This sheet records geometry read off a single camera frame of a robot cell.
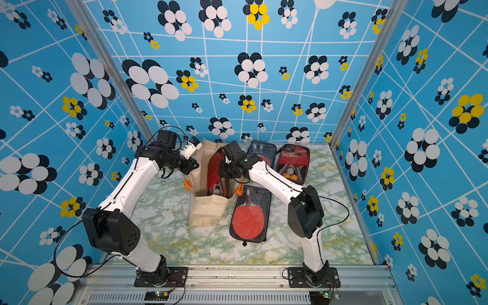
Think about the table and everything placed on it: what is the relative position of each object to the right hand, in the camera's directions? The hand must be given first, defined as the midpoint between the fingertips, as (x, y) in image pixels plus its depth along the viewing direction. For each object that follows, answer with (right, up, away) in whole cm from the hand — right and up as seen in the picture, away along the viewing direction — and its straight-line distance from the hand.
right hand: (221, 170), depth 85 cm
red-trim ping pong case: (+38, +4, +23) cm, 44 cm away
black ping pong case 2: (+13, -22, +2) cm, 26 cm away
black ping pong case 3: (+23, +11, +31) cm, 40 cm away
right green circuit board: (+42, -46, -15) cm, 64 cm away
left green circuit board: (-23, -48, -13) cm, 54 cm away
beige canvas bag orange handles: (-5, -16, -8) cm, 18 cm away
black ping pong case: (-1, -7, -1) cm, 7 cm away
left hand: (-10, +4, -2) cm, 11 cm away
